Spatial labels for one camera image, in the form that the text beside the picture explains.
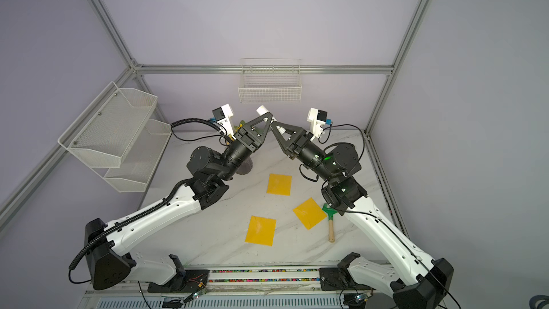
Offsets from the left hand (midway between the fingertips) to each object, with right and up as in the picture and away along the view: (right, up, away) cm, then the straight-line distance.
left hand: (271, 118), depth 53 cm
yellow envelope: (-6, -41, +33) cm, 53 cm away
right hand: (0, -3, +1) cm, 3 cm away
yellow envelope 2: (+2, -24, +45) cm, 51 cm away
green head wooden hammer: (+24, -35, +37) cm, 56 cm away
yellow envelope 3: (+15, -35, +38) cm, 54 cm away
